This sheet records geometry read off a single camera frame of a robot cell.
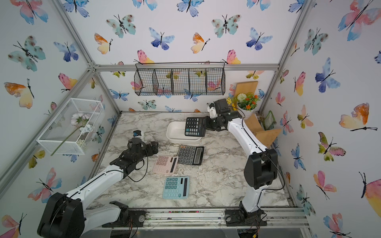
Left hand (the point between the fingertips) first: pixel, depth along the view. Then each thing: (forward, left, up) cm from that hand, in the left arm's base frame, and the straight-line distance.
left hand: (153, 142), depth 86 cm
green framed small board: (+24, -79, -11) cm, 84 cm away
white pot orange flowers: (+24, -58, +7) cm, 63 cm away
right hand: (+7, -29, +8) cm, 31 cm away
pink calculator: (-8, -6, -12) cm, 16 cm away
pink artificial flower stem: (+2, +33, +18) cm, 38 cm away
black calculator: (+8, -24, +5) cm, 26 cm away
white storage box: (+16, -10, -13) cm, 23 cm away
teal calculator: (-22, -13, -12) cm, 28 cm away
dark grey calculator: (-1, -21, -13) cm, 24 cm away
